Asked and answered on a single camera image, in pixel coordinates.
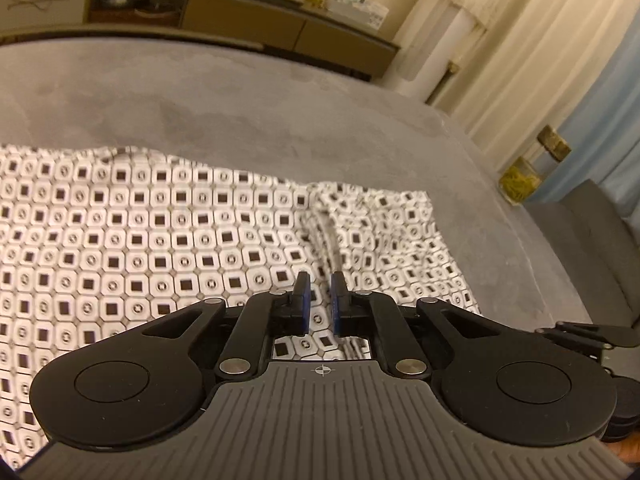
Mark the grey upholstered seat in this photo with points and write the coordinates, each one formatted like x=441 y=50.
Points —
x=597 y=251

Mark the long grey TV cabinet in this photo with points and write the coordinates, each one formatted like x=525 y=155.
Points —
x=289 y=29

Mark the black white patterned garment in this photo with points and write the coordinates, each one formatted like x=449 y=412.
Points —
x=95 y=242

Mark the white box of items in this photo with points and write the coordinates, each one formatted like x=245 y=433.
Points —
x=365 y=12

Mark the glass jar with gold lid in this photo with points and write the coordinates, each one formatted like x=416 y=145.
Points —
x=519 y=181

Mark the cream curtain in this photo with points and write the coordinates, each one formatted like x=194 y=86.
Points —
x=530 y=70

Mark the white lace-covered floor unit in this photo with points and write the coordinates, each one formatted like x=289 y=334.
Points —
x=434 y=34

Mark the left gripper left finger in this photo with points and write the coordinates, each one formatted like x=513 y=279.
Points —
x=143 y=384

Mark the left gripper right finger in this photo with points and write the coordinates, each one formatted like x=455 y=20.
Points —
x=513 y=386

